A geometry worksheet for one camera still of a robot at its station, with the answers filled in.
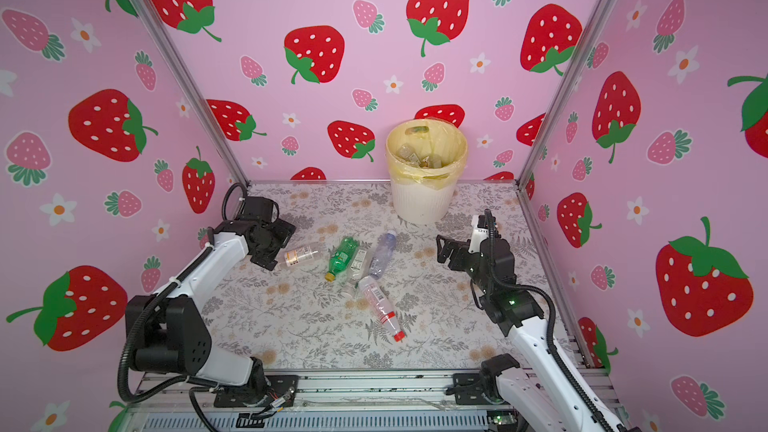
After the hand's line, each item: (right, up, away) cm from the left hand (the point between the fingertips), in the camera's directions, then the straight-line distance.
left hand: (290, 239), depth 89 cm
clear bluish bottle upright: (+29, -3, +14) cm, 32 cm away
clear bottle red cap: (+28, -19, -5) cm, 34 cm away
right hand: (+46, +2, -13) cm, 48 cm away
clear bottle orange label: (0, -6, +4) cm, 7 cm away
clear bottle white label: (+20, -10, +2) cm, 22 cm away
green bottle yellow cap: (+15, -6, +4) cm, 17 cm away
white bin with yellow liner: (+43, +27, +19) cm, 54 cm away
